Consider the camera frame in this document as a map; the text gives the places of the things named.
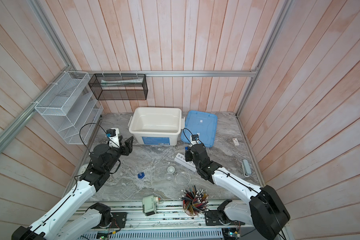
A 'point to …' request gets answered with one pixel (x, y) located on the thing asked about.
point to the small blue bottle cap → (141, 175)
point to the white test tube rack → (180, 159)
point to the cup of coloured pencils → (195, 201)
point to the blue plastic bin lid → (203, 124)
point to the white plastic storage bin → (156, 125)
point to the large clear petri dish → (182, 178)
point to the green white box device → (149, 205)
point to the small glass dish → (171, 169)
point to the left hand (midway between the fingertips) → (128, 139)
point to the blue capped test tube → (186, 148)
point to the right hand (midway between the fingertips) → (188, 146)
